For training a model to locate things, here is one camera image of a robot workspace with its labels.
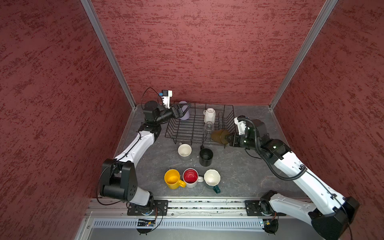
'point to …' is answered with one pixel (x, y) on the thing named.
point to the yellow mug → (172, 178)
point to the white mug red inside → (191, 177)
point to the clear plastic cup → (209, 126)
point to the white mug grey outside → (184, 150)
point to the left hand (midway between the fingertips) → (187, 107)
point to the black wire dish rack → (197, 126)
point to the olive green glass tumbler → (219, 136)
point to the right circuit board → (271, 226)
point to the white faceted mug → (209, 115)
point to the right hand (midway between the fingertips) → (224, 140)
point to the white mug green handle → (212, 177)
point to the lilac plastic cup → (187, 115)
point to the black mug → (206, 156)
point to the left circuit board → (145, 226)
